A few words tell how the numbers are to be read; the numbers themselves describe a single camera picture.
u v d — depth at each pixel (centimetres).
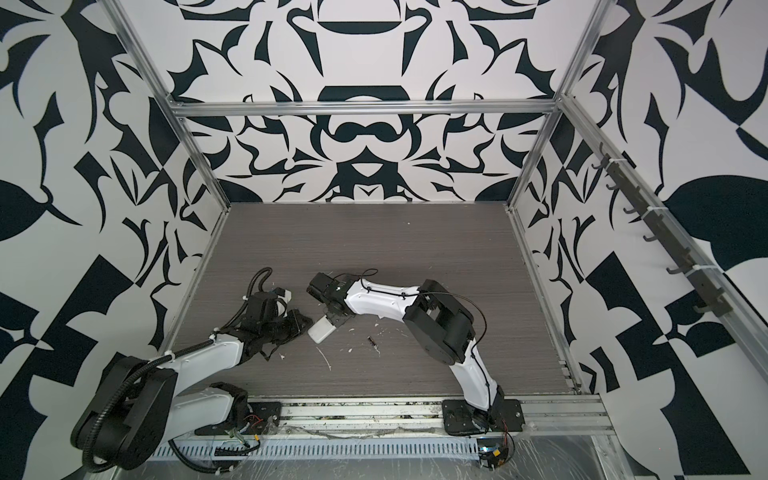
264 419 73
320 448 71
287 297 85
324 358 84
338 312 68
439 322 52
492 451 71
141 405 42
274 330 74
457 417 74
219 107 101
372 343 87
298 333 79
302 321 82
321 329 87
